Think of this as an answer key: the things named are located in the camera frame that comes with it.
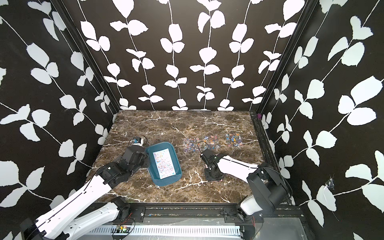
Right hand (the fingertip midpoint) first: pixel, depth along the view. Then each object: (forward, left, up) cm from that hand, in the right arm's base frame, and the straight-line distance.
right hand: (209, 176), depth 87 cm
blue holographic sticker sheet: (+4, +26, +8) cm, 28 cm away
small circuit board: (-26, +43, 0) cm, 50 cm away
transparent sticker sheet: (+26, -18, -1) cm, 32 cm away
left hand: (+6, +33, +17) cm, 38 cm away
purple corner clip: (+53, -44, -3) cm, 69 cm away
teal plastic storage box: (+2, +32, +8) cm, 33 cm away
